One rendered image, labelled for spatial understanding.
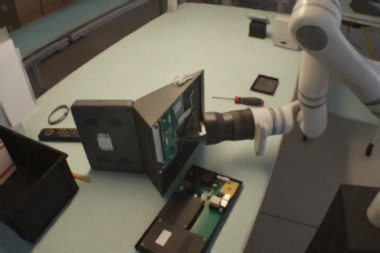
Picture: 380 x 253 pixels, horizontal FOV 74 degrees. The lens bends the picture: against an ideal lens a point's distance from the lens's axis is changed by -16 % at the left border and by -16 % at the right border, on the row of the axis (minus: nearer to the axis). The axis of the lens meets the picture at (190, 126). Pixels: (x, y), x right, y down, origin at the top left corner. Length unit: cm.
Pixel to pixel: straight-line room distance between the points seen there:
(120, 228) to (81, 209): 11
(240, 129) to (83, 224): 42
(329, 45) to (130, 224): 53
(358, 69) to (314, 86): 13
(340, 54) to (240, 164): 39
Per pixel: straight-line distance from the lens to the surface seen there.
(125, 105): 61
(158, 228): 61
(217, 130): 68
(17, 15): 400
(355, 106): 247
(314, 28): 50
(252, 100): 95
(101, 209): 70
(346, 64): 55
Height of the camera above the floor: 154
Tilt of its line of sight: 39 degrees down
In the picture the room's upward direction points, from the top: 3 degrees counter-clockwise
